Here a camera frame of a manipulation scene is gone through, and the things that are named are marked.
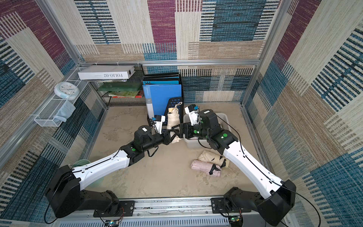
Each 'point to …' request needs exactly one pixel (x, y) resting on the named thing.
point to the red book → (140, 94)
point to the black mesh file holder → (173, 101)
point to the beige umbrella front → (173, 119)
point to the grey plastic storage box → (196, 143)
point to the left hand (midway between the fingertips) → (177, 130)
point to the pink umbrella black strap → (206, 167)
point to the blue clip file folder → (158, 96)
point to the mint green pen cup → (82, 162)
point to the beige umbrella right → (216, 159)
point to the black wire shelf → (123, 92)
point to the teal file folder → (144, 82)
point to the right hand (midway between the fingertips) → (177, 126)
